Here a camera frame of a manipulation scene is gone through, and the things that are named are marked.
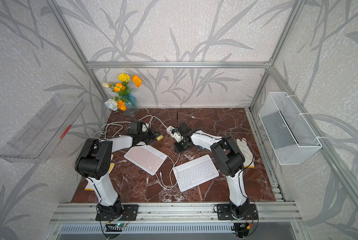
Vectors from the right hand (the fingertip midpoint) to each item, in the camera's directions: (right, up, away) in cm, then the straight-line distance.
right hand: (175, 149), depth 95 cm
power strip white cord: (-37, +17, +17) cm, 44 cm away
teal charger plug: (+17, 0, +1) cm, 17 cm away
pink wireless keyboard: (-19, -5, -1) cm, 20 cm away
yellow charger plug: (-10, +7, +1) cm, 12 cm away
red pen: (-48, +13, -27) cm, 57 cm away
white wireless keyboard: (+12, -12, -8) cm, 19 cm away
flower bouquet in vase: (-31, +31, -5) cm, 43 cm away
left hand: (-10, +10, +2) cm, 14 cm away
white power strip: (-5, +12, +10) cm, 16 cm away
